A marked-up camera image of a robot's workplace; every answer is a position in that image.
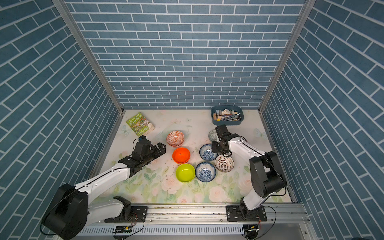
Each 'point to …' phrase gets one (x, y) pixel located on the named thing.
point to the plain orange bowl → (181, 155)
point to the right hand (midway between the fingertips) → (215, 149)
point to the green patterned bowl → (213, 135)
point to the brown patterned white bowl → (224, 164)
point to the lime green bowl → (185, 173)
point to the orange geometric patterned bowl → (175, 138)
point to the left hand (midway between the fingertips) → (165, 149)
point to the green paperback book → (141, 125)
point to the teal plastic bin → (238, 109)
